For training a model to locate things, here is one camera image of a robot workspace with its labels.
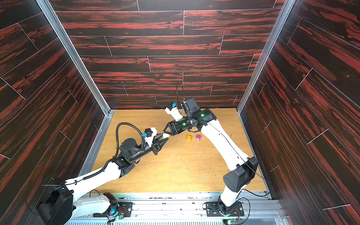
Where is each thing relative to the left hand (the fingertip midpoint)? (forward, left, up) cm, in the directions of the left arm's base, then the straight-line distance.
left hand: (166, 136), depth 72 cm
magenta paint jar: (+17, -20, -24) cm, 36 cm away
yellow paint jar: (-1, 0, +2) cm, 2 cm away
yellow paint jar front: (+16, -13, -24) cm, 32 cm away
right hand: (+5, -3, +1) cm, 6 cm away
